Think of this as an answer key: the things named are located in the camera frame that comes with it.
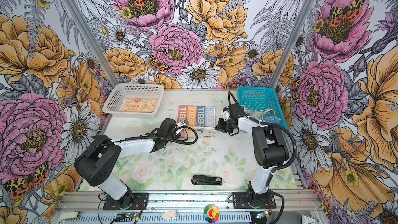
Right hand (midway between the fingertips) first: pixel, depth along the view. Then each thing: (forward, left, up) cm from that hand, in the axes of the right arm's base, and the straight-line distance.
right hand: (216, 131), depth 94 cm
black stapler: (-27, +8, +1) cm, 28 cm away
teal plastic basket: (+28, -35, -3) cm, 45 cm away
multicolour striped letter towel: (+14, +12, -3) cm, 18 cm away
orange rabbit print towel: (+24, +53, -2) cm, 58 cm away
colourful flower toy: (-40, +5, -3) cm, 41 cm away
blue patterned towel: (+11, -34, 0) cm, 36 cm away
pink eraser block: (-40, +23, 0) cm, 47 cm away
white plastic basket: (+21, +68, +3) cm, 71 cm away
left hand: (+2, +26, +1) cm, 26 cm away
